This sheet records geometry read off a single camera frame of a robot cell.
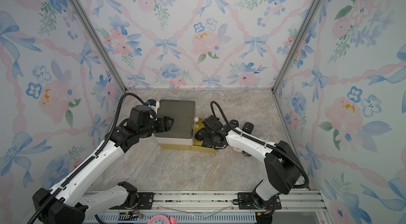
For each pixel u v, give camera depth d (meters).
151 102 0.66
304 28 0.86
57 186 0.39
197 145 0.90
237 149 0.88
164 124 0.67
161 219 0.68
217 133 0.63
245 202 0.73
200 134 0.93
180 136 0.83
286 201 0.75
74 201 0.40
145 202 0.73
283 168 0.43
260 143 0.49
